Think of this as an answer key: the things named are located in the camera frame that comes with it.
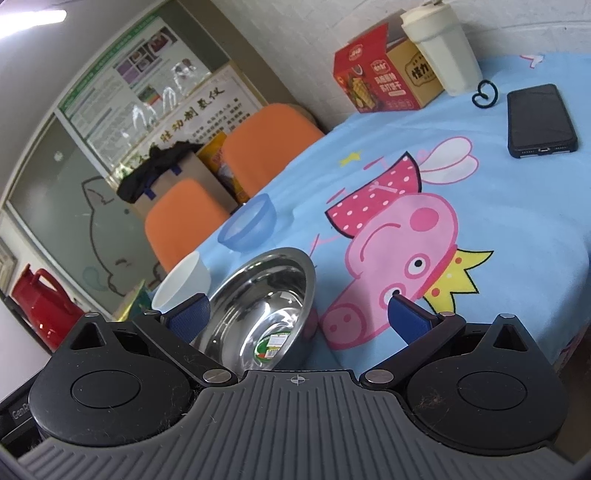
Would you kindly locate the white tumbler cup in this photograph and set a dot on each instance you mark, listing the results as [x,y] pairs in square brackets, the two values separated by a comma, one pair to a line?
[445,50]

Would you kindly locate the blue printed tablecloth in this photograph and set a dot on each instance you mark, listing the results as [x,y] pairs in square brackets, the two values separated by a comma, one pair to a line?
[508,207]

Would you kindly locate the blue plastic bowl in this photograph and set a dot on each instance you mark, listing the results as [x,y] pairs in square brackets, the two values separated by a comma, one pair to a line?
[249,224]

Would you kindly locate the cardboard box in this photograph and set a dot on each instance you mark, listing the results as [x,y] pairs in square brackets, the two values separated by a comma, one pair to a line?
[194,173]

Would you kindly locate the orange chair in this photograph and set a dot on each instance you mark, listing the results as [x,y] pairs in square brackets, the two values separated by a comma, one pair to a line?
[268,143]
[184,217]

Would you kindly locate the red snack box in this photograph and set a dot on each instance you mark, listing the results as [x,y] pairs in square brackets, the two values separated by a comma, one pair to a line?
[369,78]

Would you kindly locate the red thermos jug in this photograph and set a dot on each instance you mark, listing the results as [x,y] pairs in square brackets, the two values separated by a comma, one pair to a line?
[39,309]

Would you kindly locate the white bowl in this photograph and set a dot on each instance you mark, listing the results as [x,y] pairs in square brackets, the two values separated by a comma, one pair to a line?
[184,279]

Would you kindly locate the black phone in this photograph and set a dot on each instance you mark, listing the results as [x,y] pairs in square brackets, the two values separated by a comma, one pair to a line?
[540,117]

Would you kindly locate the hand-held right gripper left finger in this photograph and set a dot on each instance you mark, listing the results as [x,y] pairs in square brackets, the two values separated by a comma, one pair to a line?
[190,318]

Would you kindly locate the ceiling light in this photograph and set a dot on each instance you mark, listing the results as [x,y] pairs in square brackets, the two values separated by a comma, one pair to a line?
[27,21]

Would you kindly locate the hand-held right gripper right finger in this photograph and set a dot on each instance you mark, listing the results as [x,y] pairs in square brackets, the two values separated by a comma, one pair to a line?
[408,319]

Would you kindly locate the yellow bag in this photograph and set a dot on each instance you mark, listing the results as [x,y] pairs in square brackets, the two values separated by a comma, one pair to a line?
[214,154]

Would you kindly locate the black cloth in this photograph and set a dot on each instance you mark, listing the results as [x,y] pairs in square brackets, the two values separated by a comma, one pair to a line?
[152,170]

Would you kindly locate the white wall poster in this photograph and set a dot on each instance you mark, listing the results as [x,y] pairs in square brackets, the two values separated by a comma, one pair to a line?
[207,108]

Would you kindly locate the green bordered wall poster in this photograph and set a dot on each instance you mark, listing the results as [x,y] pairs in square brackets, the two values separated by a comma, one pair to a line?
[138,60]

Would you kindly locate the stainless steel bowl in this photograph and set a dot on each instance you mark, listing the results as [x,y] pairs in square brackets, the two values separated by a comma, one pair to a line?
[263,300]

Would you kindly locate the frosted glass panel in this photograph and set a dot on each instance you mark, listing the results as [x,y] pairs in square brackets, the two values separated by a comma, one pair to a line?
[60,194]

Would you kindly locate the green instant noodle bowl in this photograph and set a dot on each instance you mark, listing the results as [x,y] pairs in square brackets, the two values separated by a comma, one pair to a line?
[134,300]

